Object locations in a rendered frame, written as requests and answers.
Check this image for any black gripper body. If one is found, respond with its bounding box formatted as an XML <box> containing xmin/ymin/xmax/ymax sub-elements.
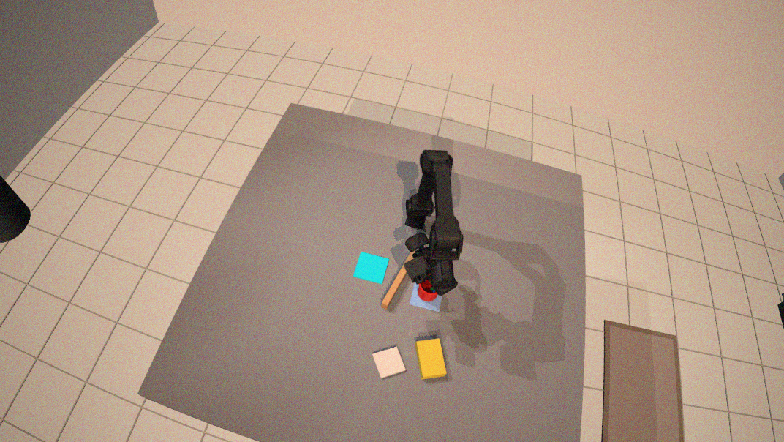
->
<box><xmin>405</xmin><ymin>232</ymin><xmax>458</xmax><ymax>296</ymax></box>

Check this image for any red cup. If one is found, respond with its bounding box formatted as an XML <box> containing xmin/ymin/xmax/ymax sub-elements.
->
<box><xmin>418</xmin><ymin>280</ymin><xmax>438</xmax><ymax>301</ymax></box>

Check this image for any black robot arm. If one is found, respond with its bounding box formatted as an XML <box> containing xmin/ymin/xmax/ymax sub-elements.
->
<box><xmin>404</xmin><ymin>150</ymin><xmax>464</xmax><ymax>289</ymax></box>

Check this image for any orange long flat bar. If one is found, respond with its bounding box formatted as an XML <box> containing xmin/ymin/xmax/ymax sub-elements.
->
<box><xmin>381</xmin><ymin>251</ymin><xmax>415</xmax><ymax>309</ymax></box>

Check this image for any yellow rectangular block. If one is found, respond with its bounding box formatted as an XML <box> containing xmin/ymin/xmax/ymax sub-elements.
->
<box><xmin>415</xmin><ymin>338</ymin><xmax>446</xmax><ymax>380</ymax></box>

